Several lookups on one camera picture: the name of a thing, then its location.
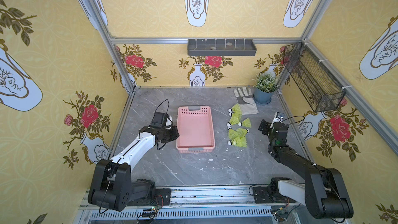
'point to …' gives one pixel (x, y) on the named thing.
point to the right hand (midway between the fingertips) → (270, 121)
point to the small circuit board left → (150, 212)
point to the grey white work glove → (245, 98)
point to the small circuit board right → (281, 211)
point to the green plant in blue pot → (265, 85)
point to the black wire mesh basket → (317, 83)
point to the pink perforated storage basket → (195, 129)
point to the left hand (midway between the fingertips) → (181, 134)
